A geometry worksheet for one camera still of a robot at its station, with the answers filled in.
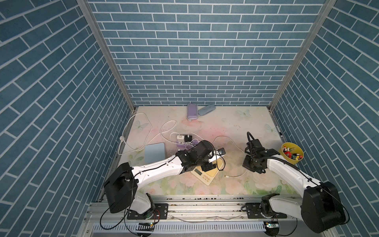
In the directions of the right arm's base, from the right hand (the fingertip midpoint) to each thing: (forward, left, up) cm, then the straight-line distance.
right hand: (246, 166), depth 87 cm
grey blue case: (+45, +26, +1) cm, 52 cm away
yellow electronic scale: (-8, +23, -2) cm, 24 cm away
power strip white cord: (+13, +65, -1) cm, 66 cm away
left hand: (-1, +19, +10) cm, 21 cm away
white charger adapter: (+13, +41, +6) cm, 43 cm away
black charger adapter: (+13, +36, +5) cm, 39 cm away
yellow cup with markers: (+7, -25, +8) cm, 27 cm away
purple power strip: (+11, +41, 0) cm, 42 cm away
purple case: (+42, +37, +1) cm, 56 cm away
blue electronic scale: (+5, +58, 0) cm, 58 cm away
